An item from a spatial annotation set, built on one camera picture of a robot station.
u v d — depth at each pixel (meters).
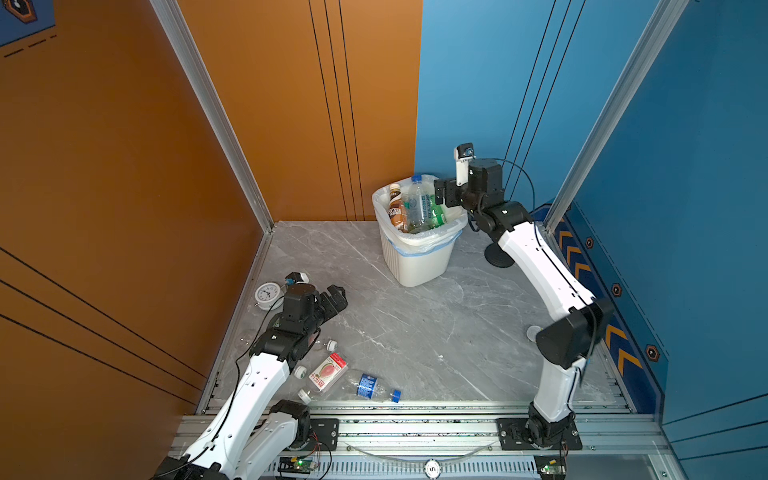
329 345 0.85
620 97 0.83
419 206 0.90
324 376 0.79
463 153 0.66
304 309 0.62
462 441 0.73
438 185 0.72
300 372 0.81
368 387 0.76
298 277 0.72
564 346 0.48
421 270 1.04
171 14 0.69
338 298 0.73
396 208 0.87
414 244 0.79
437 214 0.95
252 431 0.47
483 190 0.58
